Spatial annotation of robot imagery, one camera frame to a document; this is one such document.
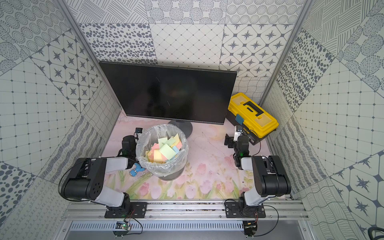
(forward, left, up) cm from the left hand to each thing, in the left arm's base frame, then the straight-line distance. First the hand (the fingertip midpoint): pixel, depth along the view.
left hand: (146, 136), depth 94 cm
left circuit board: (-47, +2, -8) cm, 48 cm away
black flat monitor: (+28, -14, +14) cm, 34 cm away
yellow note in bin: (-19, -13, +10) cm, 25 cm away
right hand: (+2, -57, -1) cm, 57 cm away
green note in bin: (-9, -13, +11) cm, 19 cm away
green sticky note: (-9, -18, +10) cm, 23 cm away
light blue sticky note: (-15, -22, +12) cm, 29 cm away
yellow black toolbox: (+5, -69, +10) cm, 69 cm away
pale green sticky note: (-17, -18, +13) cm, 28 cm away
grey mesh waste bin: (-23, -19, -6) cm, 31 cm away
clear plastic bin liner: (-11, -8, +16) cm, 21 cm away
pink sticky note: (-12, -11, +9) cm, 18 cm away
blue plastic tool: (-21, +3, -5) cm, 22 cm away
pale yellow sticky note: (-11, -23, +14) cm, 29 cm away
